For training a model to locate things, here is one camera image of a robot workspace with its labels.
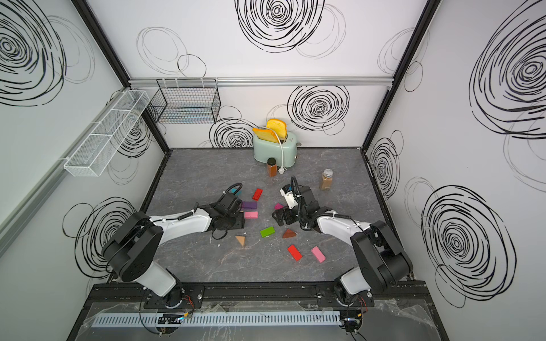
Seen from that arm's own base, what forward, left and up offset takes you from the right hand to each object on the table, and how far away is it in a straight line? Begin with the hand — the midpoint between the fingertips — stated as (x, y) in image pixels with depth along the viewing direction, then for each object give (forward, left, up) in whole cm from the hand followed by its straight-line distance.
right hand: (282, 211), depth 89 cm
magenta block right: (+6, +2, -6) cm, 8 cm away
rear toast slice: (+38, +2, +14) cm, 41 cm away
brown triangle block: (-8, -3, -4) cm, 10 cm away
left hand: (-3, +18, -5) cm, 19 cm away
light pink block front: (-15, -14, -5) cm, 22 cm away
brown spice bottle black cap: (+23, +5, +2) cm, 24 cm away
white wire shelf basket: (+5, +65, +29) cm, 72 cm away
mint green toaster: (+33, +10, +3) cm, 35 cm away
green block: (-7, +6, -6) cm, 11 cm away
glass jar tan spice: (+16, -20, +2) cm, 26 cm away
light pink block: (0, +13, -4) cm, 14 cm away
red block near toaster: (+12, +12, -6) cm, 18 cm away
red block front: (-15, -5, -6) cm, 17 cm away
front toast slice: (+34, +9, +13) cm, 38 cm away
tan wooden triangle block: (-11, +16, -4) cm, 20 cm away
